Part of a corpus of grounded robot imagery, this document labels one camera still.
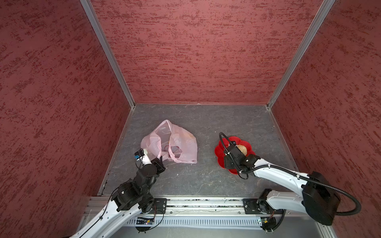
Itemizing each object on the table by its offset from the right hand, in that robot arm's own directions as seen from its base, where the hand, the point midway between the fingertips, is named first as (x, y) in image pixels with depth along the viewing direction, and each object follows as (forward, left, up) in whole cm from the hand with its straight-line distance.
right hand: (228, 163), depth 86 cm
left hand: (-1, +37, +12) cm, 38 cm away
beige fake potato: (+8, -10, +2) cm, 13 cm away
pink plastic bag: (+8, +33, +13) cm, 36 cm away
